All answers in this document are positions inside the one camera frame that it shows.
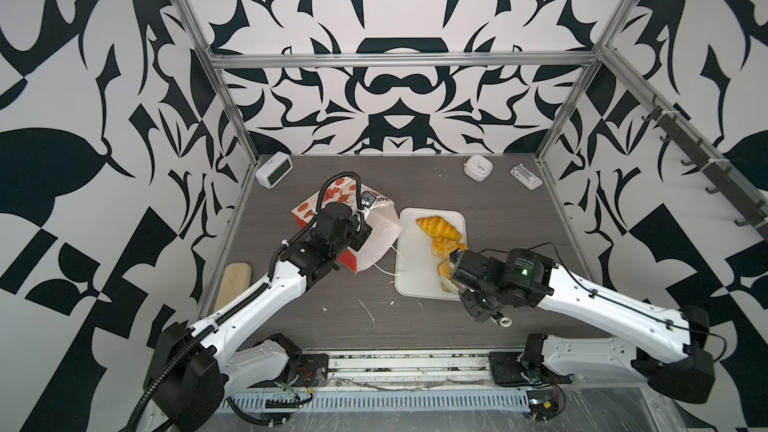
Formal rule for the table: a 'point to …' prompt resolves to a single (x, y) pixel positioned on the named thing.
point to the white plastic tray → (415, 266)
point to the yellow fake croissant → (438, 227)
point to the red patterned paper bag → (371, 209)
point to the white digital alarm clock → (270, 174)
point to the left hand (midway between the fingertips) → (361, 207)
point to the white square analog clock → (478, 167)
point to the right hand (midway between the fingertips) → (472, 306)
